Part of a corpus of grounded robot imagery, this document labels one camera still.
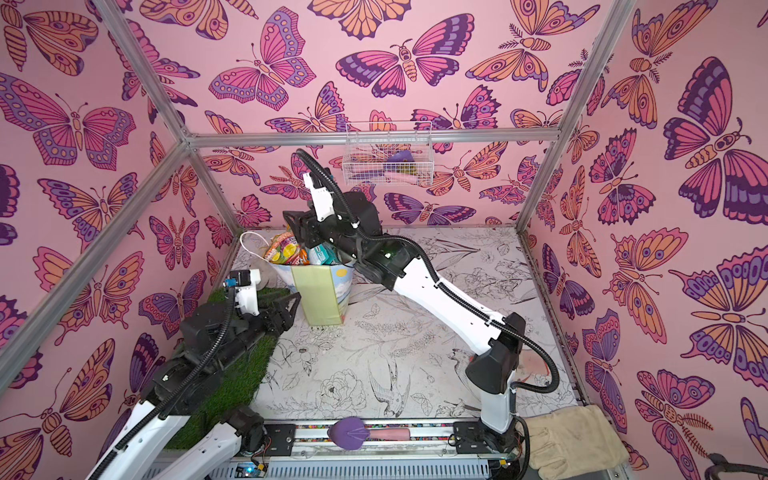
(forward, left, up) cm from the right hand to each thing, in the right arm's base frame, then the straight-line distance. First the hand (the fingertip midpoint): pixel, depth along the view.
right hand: (295, 203), depth 62 cm
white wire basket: (+39, -18, -12) cm, 44 cm away
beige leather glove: (-35, -64, -46) cm, 86 cm away
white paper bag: (-2, -1, -29) cm, 29 cm away
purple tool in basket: (+37, -23, -12) cm, 45 cm away
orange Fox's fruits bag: (+6, +9, -20) cm, 23 cm away
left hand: (-12, +2, -15) cm, 20 cm away
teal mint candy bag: (+2, -2, -19) cm, 19 cm away
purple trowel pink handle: (-34, -9, -44) cm, 57 cm away
